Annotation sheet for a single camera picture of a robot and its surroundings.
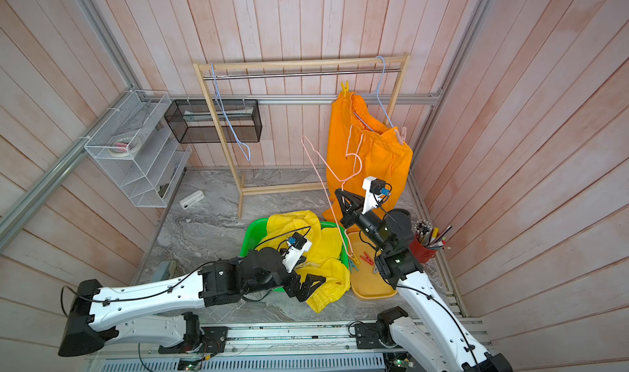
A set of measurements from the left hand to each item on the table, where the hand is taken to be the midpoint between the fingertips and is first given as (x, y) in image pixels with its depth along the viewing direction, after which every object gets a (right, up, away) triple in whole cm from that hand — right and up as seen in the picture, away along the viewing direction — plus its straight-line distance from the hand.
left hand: (311, 275), depth 66 cm
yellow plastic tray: (+20, -10, +20) cm, 30 cm away
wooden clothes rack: (-4, +25, +43) cm, 49 cm away
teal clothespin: (+15, -4, +22) cm, 27 cm away
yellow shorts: (+4, 0, +16) cm, 17 cm away
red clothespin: (+21, -2, +24) cm, 32 cm away
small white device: (-52, +19, +39) cm, 68 cm away
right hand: (+7, +23, +1) cm, 24 cm away
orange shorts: (+18, +40, +20) cm, 48 cm away
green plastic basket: (-20, +9, +25) cm, 33 cm away
